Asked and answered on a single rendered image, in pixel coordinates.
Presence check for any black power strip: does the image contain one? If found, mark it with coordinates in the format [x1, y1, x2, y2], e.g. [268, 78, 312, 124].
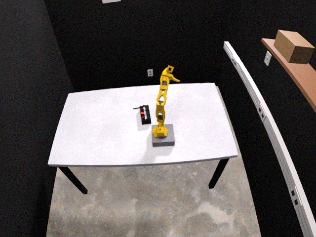
[133, 105, 151, 125]

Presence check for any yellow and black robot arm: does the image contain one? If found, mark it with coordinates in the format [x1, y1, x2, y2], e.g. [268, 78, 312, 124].
[153, 76, 169, 138]

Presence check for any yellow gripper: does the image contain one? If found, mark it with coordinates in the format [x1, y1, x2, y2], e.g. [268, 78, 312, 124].
[161, 65, 179, 82]

